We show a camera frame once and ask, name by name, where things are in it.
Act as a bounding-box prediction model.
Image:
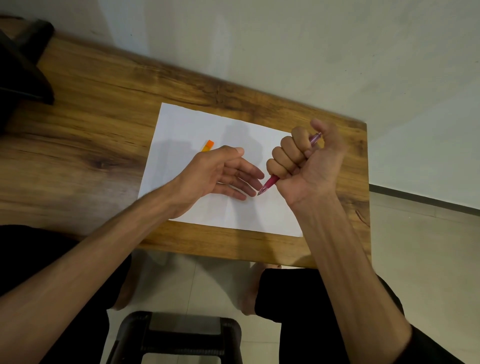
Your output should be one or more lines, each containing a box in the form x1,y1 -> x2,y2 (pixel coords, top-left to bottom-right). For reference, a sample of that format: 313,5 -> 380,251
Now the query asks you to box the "person's right hand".
266,118 -> 348,209

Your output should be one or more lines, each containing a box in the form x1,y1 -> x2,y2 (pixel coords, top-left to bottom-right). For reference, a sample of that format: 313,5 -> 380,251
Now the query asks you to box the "person's left hand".
164,145 -> 266,219

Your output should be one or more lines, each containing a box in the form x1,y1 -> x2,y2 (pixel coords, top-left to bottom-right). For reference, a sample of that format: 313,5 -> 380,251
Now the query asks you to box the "pink mechanical pencil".
257,132 -> 323,197

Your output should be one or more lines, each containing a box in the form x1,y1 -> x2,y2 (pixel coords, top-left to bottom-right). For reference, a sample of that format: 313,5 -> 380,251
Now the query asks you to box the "white paper sheet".
137,102 -> 304,238

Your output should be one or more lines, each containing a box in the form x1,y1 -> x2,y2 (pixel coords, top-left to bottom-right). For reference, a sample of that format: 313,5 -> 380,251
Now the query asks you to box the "person's right forearm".
290,191 -> 413,364

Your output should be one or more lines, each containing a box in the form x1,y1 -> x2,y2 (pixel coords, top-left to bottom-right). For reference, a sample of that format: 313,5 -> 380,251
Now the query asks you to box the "person's left forearm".
0,187 -> 177,364

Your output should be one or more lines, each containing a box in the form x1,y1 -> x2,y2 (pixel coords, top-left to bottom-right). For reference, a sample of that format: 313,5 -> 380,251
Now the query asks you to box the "person's right trouser leg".
254,267 -> 406,364

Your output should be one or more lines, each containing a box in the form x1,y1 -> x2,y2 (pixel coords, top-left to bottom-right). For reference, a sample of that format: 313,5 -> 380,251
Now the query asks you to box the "person's trouser leg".
254,267 -> 406,364
0,224 -> 133,364

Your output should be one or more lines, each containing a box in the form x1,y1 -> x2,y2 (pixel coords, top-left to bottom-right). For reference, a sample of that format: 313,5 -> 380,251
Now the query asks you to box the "person's right foot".
236,262 -> 283,317

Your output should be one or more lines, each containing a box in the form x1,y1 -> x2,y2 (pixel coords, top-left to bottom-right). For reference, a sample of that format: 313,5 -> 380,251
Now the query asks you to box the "person's foot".
111,262 -> 142,311
236,262 -> 283,317

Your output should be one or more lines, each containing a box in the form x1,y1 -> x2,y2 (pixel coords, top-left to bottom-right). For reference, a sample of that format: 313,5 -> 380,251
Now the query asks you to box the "person's left foot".
111,262 -> 142,311

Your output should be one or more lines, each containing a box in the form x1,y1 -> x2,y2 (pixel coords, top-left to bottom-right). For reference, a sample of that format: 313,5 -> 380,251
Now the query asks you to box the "person's left trouser leg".
0,224 -> 133,364

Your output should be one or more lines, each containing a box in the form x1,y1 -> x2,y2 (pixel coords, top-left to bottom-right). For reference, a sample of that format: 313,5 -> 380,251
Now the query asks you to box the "dark skirting board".
369,183 -> 480,217

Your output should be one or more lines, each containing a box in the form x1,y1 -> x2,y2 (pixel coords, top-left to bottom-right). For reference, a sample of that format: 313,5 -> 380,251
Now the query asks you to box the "black stool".
105,310 -> 244,364

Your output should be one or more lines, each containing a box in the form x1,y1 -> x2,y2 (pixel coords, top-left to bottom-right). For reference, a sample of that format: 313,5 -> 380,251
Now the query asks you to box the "black flat screen television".
0,29 -> 56,106

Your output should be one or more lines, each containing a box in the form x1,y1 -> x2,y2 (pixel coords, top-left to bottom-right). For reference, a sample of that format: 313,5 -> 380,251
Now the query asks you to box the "black right shirt sleeve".
393,324 -> 468,364

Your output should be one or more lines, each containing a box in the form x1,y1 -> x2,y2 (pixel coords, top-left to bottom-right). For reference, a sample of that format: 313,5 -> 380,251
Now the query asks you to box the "black television stand leg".
0,19 -> 56,130

